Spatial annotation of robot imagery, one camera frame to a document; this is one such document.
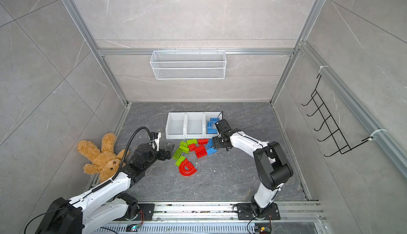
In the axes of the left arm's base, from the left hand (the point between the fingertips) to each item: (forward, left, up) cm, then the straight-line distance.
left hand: (166, 140), depth 84 cm
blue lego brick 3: (+21, -29, -10) cm, 37 cm away
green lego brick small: (-6, -6, -12) cm, 15 cm away
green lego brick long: (0, -9, -10) cm, 14 cm away
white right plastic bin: (+21, -23, -6) cm, 32 cm away
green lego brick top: (+4, -12, -10) cm, 16 cm away
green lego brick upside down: (-3, -5, -10) cm, 12 cm away
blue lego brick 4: (+13, -25, -10) cm, 30 cm away
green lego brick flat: (+4, -8, -11) cm, 14 cm away
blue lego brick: (+4, -24, -11) cm, 27 cm away
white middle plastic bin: (+15, -15, -10) cm, 24 cm away
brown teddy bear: (-9, +31, -5) cm, 32 cm away
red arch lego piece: (-13, -13, -12) cm, 22 cm away
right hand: (+4, -30, -9) cm, 32 cm away
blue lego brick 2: (-2, -25, -11) cm, 27 cm away
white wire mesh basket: (+46, -12, +17) cm, 50 cm away
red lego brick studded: (-2, -19, -11) cm, 22 cm away
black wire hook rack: (-17, -73, +22) cm, 78 cm away
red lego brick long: (+4, -20, -10) cm, 23 cm away
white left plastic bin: (+20, -2, -14) cm, 25 cm away
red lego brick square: (+1, -13, -10) cm, 17 cm away
